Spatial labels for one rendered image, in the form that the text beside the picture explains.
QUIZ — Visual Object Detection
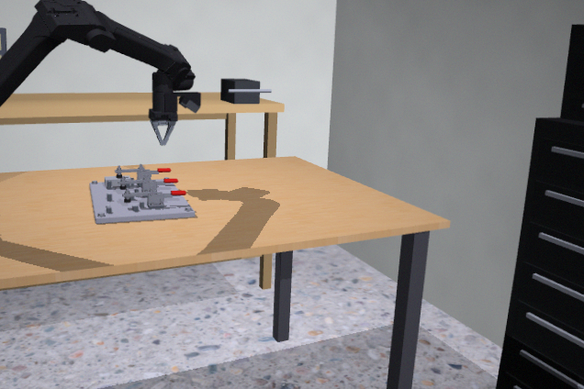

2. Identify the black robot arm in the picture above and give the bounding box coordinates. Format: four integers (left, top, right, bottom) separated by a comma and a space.
0, 0, 201, 113

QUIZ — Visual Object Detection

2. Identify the black toggle clamp with red handle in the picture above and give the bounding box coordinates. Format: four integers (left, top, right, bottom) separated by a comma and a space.
122, 186, 186, 208
118, 174, 178, 192

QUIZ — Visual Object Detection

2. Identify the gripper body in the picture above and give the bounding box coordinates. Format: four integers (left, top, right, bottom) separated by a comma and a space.
149, 91, 177, 122

